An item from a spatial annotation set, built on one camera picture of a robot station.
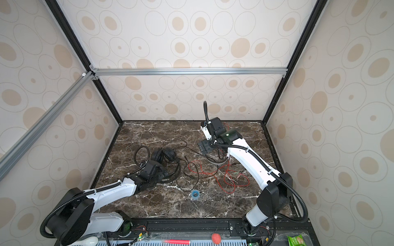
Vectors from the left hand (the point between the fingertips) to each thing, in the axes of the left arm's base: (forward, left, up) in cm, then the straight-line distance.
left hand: (168, 172), depth 89 cm
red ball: (-32, -26, 0) cm, 41 cm away
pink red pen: (-33, -8, -2) cm, 34 cm away
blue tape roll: (-11, -16, -4) cm, 20 cm away
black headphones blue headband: (+12, +5, -2) cm, 13 cm away
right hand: (+10, -23, +17) cm, 30 cm away
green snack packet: (-32, -62, -1) cm, 70 cm away
